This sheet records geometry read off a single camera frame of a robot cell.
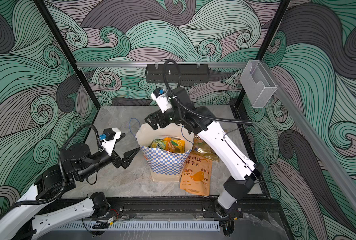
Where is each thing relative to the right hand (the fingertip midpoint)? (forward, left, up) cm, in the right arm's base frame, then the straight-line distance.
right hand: (154, 114), depth 63 cm
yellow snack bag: (+3, -10, -33) cm, 34 cm away
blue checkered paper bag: (-14, -4, -22) cm, 26 cm away
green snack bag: (+2, +2, -28) cm, 29 cm away
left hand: (-12, +8, -2) cm, 14 cm away
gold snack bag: (+2, -23, -31) cm, 39 cm away
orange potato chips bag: (-16, -20, -35) cm, 43 cm away
